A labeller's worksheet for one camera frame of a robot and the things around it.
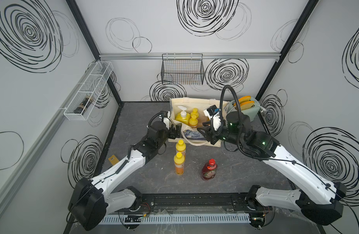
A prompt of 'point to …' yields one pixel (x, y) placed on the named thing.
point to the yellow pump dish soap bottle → (183, 116)
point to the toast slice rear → (244, 99)
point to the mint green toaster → (251, 112)
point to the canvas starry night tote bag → (200, 105)
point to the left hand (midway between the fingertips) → (174, 123)
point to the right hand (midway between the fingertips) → (201, 127)
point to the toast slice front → (247, 105)
